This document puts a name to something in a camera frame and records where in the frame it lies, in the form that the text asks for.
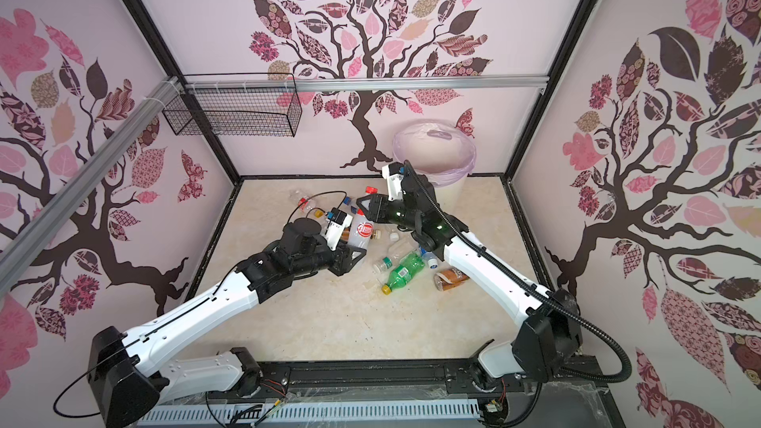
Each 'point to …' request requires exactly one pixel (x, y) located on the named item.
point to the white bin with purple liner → (442, 154)
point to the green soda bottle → (403, 272)
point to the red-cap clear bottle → (362, 231)
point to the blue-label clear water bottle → (430, 259)
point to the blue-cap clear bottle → (354, 209)
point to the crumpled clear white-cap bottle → (395, 238)
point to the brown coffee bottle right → (450, 278)
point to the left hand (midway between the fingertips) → (359, 255)
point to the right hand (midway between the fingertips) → (362, 199)
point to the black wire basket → (237, 104)
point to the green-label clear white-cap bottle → (399, 250)
